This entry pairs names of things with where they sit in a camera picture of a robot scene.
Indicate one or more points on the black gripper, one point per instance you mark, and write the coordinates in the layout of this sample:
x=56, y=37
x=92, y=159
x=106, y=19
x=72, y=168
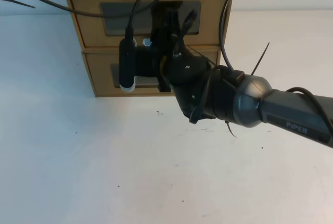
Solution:
x=174, y=65

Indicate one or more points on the white drawer handle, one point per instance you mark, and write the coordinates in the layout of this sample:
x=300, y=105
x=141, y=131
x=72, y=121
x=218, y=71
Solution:
x=147, y=42

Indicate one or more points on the brown cardboard drawer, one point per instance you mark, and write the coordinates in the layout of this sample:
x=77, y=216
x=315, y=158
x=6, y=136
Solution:
x=142, y=23

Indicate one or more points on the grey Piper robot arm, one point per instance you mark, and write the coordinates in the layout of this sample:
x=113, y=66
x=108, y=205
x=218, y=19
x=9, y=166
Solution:
x=248, y=100

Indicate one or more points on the lower brown cardboard shoebox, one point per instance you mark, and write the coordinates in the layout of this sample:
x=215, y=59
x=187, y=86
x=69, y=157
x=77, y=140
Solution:
x=98, y=63

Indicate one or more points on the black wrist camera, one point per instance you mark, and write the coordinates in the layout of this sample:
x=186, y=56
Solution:
x=127, y=68

